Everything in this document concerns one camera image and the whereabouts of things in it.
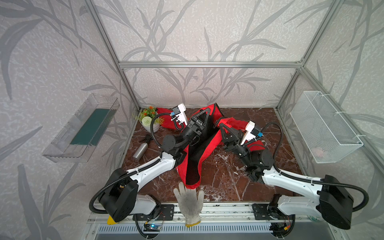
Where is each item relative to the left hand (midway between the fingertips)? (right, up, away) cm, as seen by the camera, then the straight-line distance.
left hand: (212, 109), depth 56 cm
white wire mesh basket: (+49, -10, +5) cm, 50 cm away
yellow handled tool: (-48, -53, +14) cm, 73 cm away
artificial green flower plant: (-40, -1, +40) cm, 57 cm away
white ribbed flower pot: (-36, -9, +46) cm, 59 cm away
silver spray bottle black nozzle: (-42, -22, +37) cm, 61 cm away
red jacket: (-9, -25, +10) cm, 29 cm away
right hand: (+4, -5, +1) cm, 6 cm away
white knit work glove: (-10, -48, +19) cm, 52 cm away
